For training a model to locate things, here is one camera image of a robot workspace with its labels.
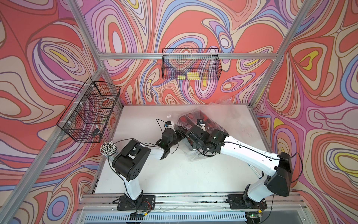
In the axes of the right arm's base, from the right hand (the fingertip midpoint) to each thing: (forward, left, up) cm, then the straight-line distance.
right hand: (200, 143), depth 78 cm
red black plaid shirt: (+19, +6, -2) cm, 20 cm away
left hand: (+12, +5, -5) cm, 14 cm away
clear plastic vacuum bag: (+29, -20, -9) cm, 37 cm away
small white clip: (+19, +18, +2) cm, 27 cm away
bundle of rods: (-3, +50, +3) cm, 50 cm away
